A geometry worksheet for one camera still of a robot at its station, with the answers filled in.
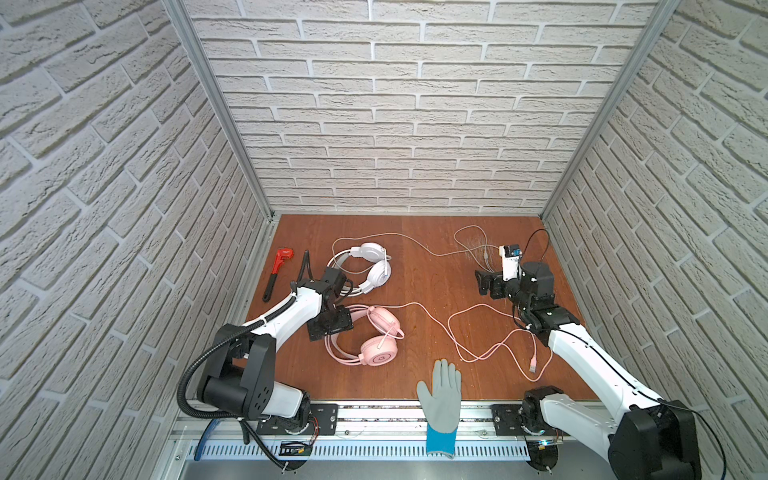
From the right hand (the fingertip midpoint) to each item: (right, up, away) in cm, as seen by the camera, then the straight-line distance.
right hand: (492, 266), depth 83 cm
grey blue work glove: (-16, -36, -8) cm, 40 cm away
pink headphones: (-32, -20, -10) cm, 39 cm away
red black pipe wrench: (-69, +3, +23) cm, 73 cm away
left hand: (-44, -18, +3) cm, 48 cm away
